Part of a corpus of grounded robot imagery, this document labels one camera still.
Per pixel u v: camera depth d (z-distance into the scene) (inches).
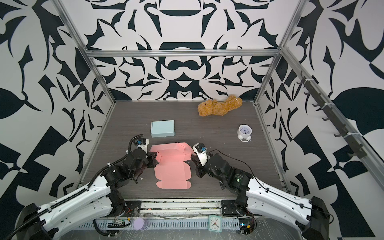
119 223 27.9
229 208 29.2
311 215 16.6
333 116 21.6
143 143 27.1
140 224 25.0
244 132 39.3
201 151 24.1
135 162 22.7
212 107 41.3
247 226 27.9
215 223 27.2
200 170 25.0
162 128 39.2
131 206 29.5
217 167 20.9
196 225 30.5
